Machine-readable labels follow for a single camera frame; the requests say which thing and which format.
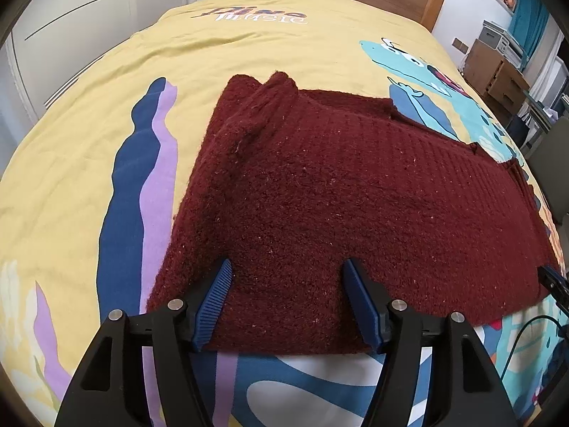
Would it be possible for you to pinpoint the black cable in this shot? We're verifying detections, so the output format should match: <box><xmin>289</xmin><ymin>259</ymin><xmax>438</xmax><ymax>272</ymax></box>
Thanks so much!
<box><xmin>502</xmin><ymin>315</ymin><xmax>569</xmax><ymax>381</ymax></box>

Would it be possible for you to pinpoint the white wardrobe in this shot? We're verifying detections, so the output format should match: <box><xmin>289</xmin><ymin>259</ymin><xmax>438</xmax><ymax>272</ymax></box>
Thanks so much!
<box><xmin>9</xmin><ymin>0</ymin><xmax>201</xmax><ymax>112</ymax></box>

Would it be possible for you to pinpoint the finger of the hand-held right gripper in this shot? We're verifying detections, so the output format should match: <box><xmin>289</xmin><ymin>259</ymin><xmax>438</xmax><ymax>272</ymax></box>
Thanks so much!
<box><xmin>538</xmin><ymin>264</ymin><xmax>569</xmax><ymax>313</ymax></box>

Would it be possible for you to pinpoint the grey office chair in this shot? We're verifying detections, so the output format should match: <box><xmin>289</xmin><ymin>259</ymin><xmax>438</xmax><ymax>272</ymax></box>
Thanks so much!
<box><xmin>527</xmin><ymin>118</ymin><xmax>569</xmax><ymax>215</ymax></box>

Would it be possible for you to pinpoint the teal curtain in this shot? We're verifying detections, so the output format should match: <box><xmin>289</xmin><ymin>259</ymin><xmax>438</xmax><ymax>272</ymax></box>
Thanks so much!
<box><xmin>508</xmin><ymin>0</ymin><xmax>551</xmax><ymax>69</ymax></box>

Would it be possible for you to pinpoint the white printer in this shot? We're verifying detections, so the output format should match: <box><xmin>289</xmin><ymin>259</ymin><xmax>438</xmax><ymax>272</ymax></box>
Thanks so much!
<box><xmin>481</xmin><ymin>20</ymin><xmax>526</xmax><ymax>67</ymax></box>

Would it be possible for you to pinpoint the dark red knitted sweater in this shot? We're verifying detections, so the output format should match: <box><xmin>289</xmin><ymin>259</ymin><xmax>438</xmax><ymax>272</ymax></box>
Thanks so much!
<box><xmin>146</xmin><ymin>71</ymin><xmax>562</xmax><ymax>357</ymax></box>

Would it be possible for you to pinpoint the yellow dinosaur print bed cover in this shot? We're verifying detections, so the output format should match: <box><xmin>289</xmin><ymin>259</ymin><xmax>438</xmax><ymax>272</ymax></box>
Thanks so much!
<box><xmin>0</xmin><ymin>0</ymin><xmax>569</xmax><ymax>427</ymax></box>

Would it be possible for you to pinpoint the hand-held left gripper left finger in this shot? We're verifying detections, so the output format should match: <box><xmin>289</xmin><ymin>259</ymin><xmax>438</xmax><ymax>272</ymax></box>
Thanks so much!
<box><xmin>54</xmin><ymin>258</ymin><xmax>234</xmax><ymax>427</ymax></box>

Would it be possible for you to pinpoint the wooden cabinet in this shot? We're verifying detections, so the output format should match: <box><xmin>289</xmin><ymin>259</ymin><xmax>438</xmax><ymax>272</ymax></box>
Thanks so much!
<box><xmin>463</xmin><ymin>39</ymin><xmax>531</xmax><ymax>114</ymax></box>

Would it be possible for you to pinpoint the glass desk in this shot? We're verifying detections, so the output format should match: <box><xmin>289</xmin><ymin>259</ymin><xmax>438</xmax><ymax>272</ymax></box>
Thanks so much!
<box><xmin>511</xmin><ymin>88</ymin><xmax>569</xmax><ymax>143</ymax></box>

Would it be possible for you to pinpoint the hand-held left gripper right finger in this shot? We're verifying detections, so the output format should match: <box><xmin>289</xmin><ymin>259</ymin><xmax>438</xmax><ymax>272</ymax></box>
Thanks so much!
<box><xmin>341</xmin><ymin>258</ymin><xmax>519</xmax><ymax>427</ymax></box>

